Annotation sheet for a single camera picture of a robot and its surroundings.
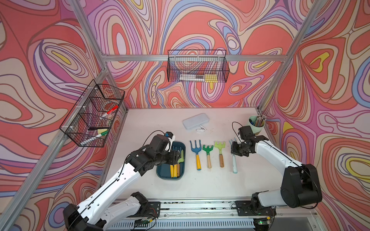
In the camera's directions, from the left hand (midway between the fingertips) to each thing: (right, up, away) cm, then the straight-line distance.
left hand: (178, 155), depth 73 cm
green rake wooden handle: (+19, -2, +22) cm, 29 cm away
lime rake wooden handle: (+28, 0, +25) cm, 37 cm away
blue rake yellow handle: (+11, -2, +23) cm, 25 cm away
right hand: (+33, -3, +15) cm, 36 cm away
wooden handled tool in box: (-1, -13, +12) cm, 17 cm away
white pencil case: (+11, +18, +38) cm, 44 cm away
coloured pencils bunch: (+51, +18, +18) cm, 57 cm away
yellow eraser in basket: (+20, +45, +18) cm, 53 cm away
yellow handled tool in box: (-3, -12, +11) cm, 17 cm away
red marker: (-36, +24, +3) cm, 43 cm away
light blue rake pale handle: (+32, -7, +8) cm, 33 cm away
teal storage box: (-10, -13, +12) cm, 20 cm away
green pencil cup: (+50, +12, +20) cm, 55 cm away
